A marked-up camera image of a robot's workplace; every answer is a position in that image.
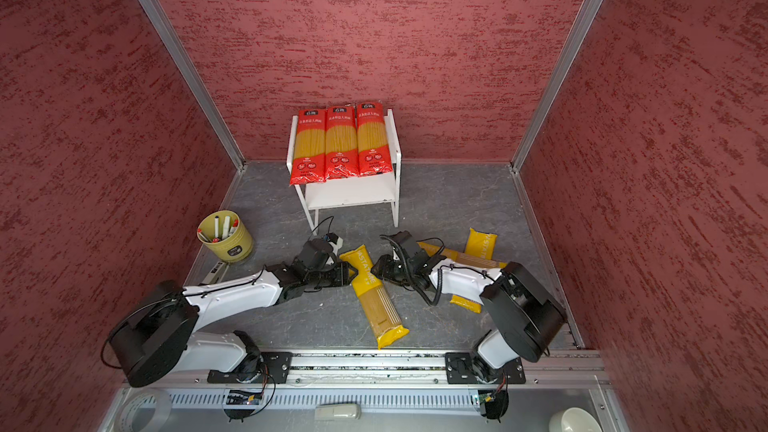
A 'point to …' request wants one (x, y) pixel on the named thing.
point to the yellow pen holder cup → (226, 236)
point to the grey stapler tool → (217, 273)
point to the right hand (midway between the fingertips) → (375, 278)
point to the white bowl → (573, 420)
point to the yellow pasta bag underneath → (480, 244)
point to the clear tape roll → (163, 410)
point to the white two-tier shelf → (377, 188)
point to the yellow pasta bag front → (377, 301)
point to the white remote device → (337, 411)
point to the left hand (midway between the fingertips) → (353, 278)
